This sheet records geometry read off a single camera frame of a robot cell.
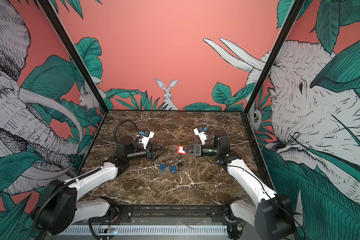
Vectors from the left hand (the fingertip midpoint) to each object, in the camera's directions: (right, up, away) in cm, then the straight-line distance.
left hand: (164, 148), depth 75 cm
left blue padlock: (-4, -14, +16) cm, 22 cm away
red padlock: (+8, 0, -2) cm, 8 cm away
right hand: (+10, 0, -4) cm, 11 cm away
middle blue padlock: (+3, -15, +16) cm, 22 cm away
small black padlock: (+7, -13, +18) cm, 23 cm away
